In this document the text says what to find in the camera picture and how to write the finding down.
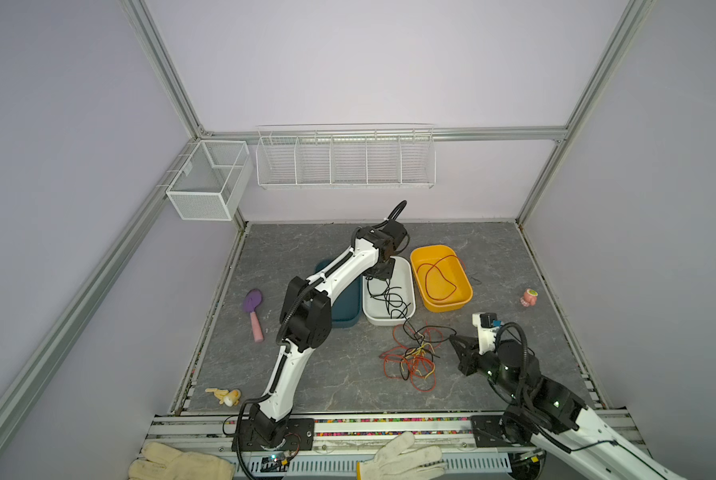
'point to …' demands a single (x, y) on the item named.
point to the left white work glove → (163, 462)
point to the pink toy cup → (529, 297)
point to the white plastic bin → (391, 301)
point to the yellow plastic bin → (442, 280)
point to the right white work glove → (389, 463)
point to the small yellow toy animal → (229, 398)
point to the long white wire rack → (346, 156)
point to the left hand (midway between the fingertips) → (379, 274)
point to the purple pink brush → (251, 300)
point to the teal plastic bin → (347, 307)
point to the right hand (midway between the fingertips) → (452, 340)
